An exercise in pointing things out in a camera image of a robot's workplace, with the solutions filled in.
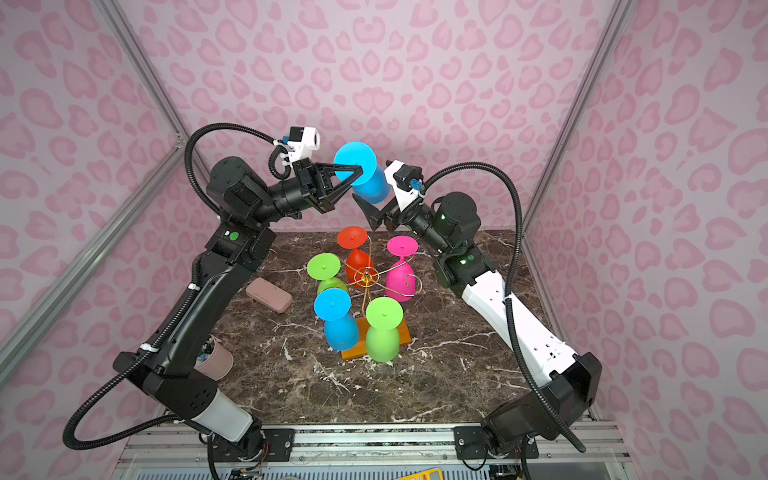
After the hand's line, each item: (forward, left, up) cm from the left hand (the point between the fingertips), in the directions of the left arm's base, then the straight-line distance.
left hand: (359, 168), depth 48 cm
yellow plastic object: (-37, -11, -56) cm, 68 cm away
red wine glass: (+2, +3, -27) cm, 28 cm away
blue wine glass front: (-10, +7, -25) cm, 28 cm away
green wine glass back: (-1, +10, -25) cm, 27 cm away
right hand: (+7, -2, -6) cm, 10 cm away
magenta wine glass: (+3, -7, -35) cm, 36 cm away
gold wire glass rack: (-13, +3, -43) cm, 44 cm away
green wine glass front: (-13, -3, -26) cm, 29 cm away
